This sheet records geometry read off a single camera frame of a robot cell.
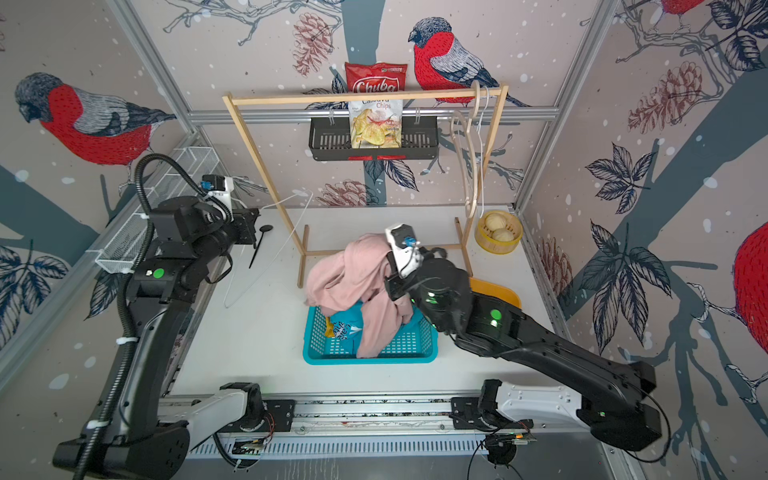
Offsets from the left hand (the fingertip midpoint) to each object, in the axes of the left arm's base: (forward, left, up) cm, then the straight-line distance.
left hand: (259, 203), depth 66 cm
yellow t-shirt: (-15, -12, -35) cm, 40 cm away
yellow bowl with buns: (+20, -68, -35) cm, 79 cm away
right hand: (-12, -29, -1) cm, 32 cm away
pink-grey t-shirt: (-16, -22, -5) cm, 28 cm away
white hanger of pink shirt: (-18, +7, -14) cm, 24 cm away
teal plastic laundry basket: (-18, -38, -40) cm, 58 cm away
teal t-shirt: (-16, -18, -31) cm, 39 cm away
